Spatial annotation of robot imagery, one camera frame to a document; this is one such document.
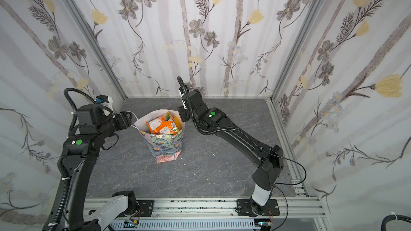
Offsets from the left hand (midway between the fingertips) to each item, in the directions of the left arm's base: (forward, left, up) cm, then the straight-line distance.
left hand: (127, 113), depth 69 cm
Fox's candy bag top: (0, -15, -9) cm, 18 cm away
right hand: (+4, -25, +1) cm, 26 cm away
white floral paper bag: (-8, -14, -18) cm, 24 cm away
